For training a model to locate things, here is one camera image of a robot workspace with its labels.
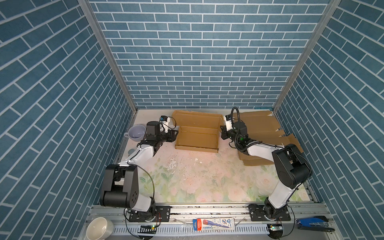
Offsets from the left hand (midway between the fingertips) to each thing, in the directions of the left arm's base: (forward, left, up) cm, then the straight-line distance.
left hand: (175, 130), depth 90 cm
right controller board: (-49, -52, -18) cm, 74 cm away
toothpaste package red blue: (-46, -21, -13) cm, 52 cm away
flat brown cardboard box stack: (+14, -63, -15) cm, 67 cm away
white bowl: (-47, +30, -9) cm, 57 cm away
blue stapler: (-47, -70, -10) cm, 85 cm away
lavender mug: (+5, +27, -9) cm, 29 cm away
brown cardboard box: (+10, -14, -14) cm, 22 cm away
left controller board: (-48, +12, -18) cm, 53 cm away
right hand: (+5, -28, 0) cm, 29 cm away
